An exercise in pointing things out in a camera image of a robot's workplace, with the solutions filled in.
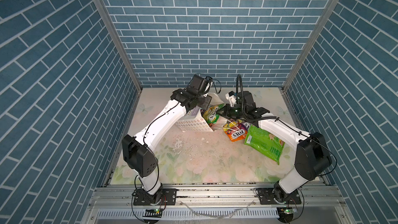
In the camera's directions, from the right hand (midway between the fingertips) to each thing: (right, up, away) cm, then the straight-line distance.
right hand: (214, 110), depth 83 cm
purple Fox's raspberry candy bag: (+20, -10, +13) cm, 26 cm away
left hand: (-5, +7, -3) cm, 9 cm away
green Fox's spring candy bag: (-2, -2, +3) cm, 4 cm away
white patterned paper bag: (-11, -5, -3) cm, 13 cm away
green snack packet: (+30, -19, +4) cm, 36 cm away
